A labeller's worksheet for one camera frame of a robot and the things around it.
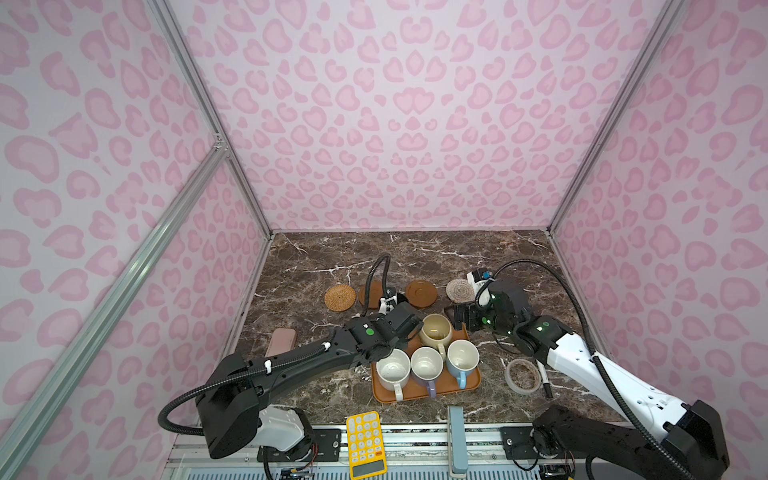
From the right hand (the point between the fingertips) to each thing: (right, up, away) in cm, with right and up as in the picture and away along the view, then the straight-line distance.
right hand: (459, 305), depth 78 cm
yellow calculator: (-24, -33, -7) cm, 41 cm away
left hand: (-16, -5, +2) cm, 16 cm away
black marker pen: (+25, -22, +3) cm, 33 cm away
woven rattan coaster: (-35, -1, +22) cm, 41 cm away
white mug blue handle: (+2, -16, +7) cm, 18 cm away
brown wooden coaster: (-8, 0, +22) cm, 24 cm away
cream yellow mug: (-4, -10, +12) cm, 16 cm away
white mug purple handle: (-8, -18, +7) cm, 21 cm away
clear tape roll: (+19, -21, +6) cm, 29 cm away
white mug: (-17, -19, +6) cm, 26 cm away
